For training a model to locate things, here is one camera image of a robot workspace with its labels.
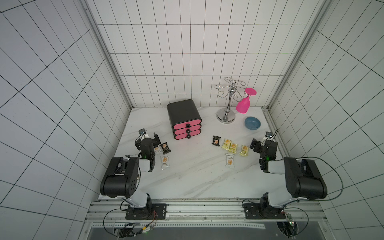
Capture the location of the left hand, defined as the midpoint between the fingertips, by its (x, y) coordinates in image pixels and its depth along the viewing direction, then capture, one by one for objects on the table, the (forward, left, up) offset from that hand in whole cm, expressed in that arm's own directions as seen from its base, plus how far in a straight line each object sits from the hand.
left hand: (147, 137), depth 95 cm
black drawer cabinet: (+12, -23, +6) cm, 27 cm away
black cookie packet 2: (-5, -12, -5) cm, 14 cm away
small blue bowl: (+17, -74, -5) cm, 76 cm away
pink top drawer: (+4, -26, +9) cm, 28 cm away
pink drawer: (+3, -24, +4) cm, 25 cm away
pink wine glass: (+19, -63, +11) cm, 67 cm away
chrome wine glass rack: (+23, -53, +22) cm, 62 cm away
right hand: (0, -71, 0) cm, 71 cm away
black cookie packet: (+1, -45, -5) cm, 46 cm away
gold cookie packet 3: (-13, -52, -5) cm, 54 cm away
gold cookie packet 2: (-6, -63, -5) cm, 64 cm away
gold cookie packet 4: (-6, -7, -5) cm, 11 cm away
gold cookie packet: (-3, -51, -4) cm, 52 cm away
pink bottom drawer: (+3, -26, -1) cm, 26 cm away
